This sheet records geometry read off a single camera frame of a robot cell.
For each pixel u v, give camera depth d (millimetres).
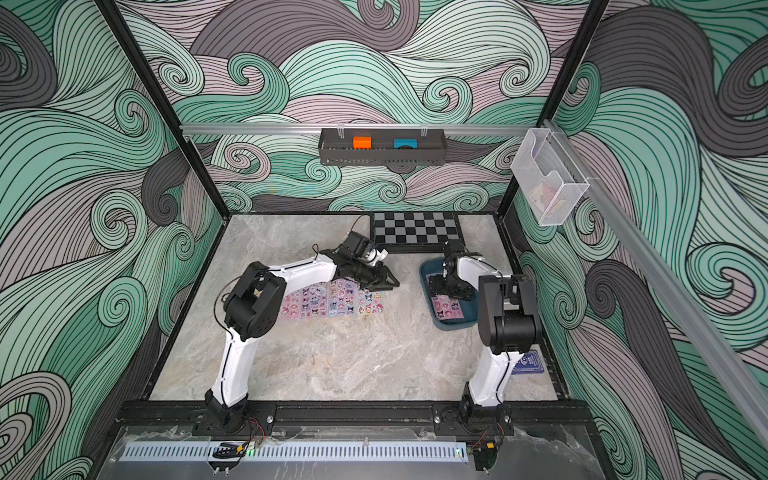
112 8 709
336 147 950
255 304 552
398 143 946
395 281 897
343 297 954
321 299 950
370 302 949
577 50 770
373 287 857
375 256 845
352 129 944
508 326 495
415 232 1099
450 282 816
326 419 744
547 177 764
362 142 925
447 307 925
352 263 807
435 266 955
